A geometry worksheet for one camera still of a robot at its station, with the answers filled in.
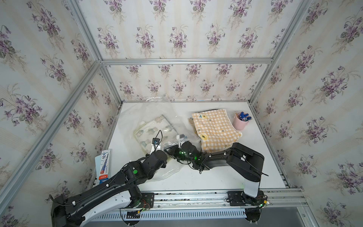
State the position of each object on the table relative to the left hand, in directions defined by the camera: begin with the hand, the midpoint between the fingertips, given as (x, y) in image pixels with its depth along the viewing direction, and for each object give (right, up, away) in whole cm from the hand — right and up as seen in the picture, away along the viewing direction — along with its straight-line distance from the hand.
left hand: (165, 155), depth 76 cm
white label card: (-35, -9, +4) cm, 37 cm away
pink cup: (+49, +18, +18) cm, 55 cm away
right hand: (-1, +2, +4) cm, 4 cm away
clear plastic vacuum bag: (-18, +26, +32) cm, 45 cm away
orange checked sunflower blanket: (+31, +12, +14) cm, 36 cm away
